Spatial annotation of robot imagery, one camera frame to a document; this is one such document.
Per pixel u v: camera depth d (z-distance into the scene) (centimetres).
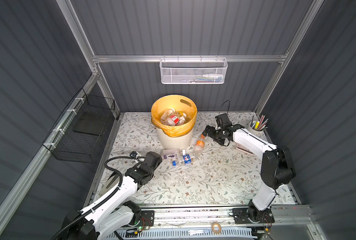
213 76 91
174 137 79
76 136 72
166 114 94
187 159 89
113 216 55
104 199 45
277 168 49
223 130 68
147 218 72
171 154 91
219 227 71
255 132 97
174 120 82
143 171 61
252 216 67
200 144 96
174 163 91
